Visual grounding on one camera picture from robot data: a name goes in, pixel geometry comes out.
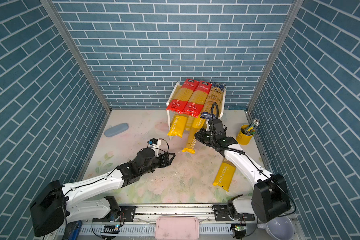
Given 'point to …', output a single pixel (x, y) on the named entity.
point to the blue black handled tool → (72, 230)
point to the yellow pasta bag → (192, 123)
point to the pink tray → (176, 227)
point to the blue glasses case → (116, 130)
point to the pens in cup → (250, 128)
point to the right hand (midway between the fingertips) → (193, 132)
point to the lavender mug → (281, 228)
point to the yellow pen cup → (245, 135)
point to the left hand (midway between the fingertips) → (173, 156)
